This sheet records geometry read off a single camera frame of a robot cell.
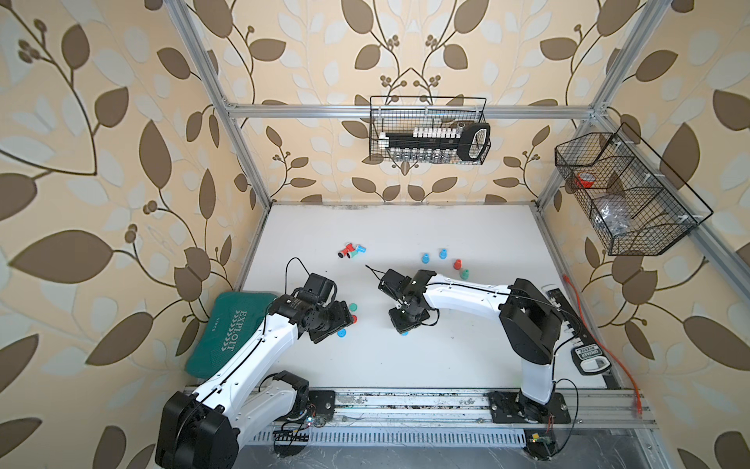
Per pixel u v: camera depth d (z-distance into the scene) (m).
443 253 1.04
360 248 1.05
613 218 0.70
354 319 0.89
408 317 0.74
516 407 0.72
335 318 0.72
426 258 1.02
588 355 0.81
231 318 0.85
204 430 0.39
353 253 1.05
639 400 0.75
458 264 1.01
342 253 1.04
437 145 0.85
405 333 0.77
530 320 0.49
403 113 0.91
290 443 0.69
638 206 0.72
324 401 0.76
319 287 0.64
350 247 1.07
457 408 0.75
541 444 0.74
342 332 0.87
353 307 0.93
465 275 0.99
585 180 0.81
